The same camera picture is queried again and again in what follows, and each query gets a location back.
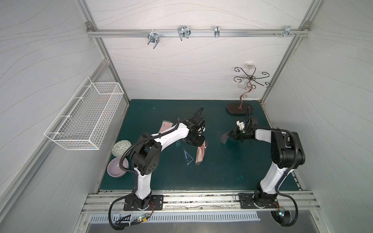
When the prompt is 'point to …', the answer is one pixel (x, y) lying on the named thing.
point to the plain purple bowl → (113, 168)
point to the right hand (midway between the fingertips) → (228, 133)
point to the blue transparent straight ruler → (178, 143)
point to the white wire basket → (82, 123)
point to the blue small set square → (188, 158)
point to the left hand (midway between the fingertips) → (201, 146)
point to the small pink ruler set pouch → (200, 153)
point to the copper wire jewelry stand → (236, 108)
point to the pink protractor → (224, 137)
